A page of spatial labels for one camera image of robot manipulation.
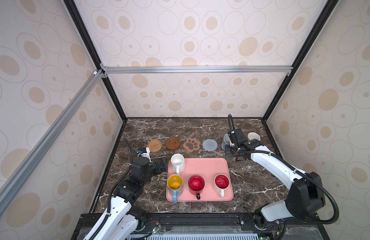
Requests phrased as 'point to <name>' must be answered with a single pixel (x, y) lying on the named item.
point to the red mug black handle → (196, 183)
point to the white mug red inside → (221, 182)
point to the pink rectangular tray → (208, 168)
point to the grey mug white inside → (253, 135)
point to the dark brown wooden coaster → (172, 143)
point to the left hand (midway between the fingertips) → (165, 159)
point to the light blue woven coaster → (210, 145)
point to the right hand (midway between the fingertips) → (229, 150)
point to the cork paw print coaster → (192, 144)
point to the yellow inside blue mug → (175, 183)
